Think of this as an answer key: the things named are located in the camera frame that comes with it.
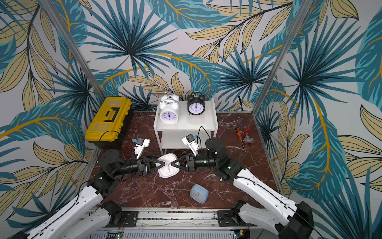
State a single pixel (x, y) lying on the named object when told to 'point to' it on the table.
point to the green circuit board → (120, 235)
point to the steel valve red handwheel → (247, 139)
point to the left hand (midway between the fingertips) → (163, 166)
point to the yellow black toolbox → (110, 122)
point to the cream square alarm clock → (168, 170)
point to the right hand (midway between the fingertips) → (173, 164)
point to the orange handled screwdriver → (240, 137)
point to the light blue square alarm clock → (199, 193)
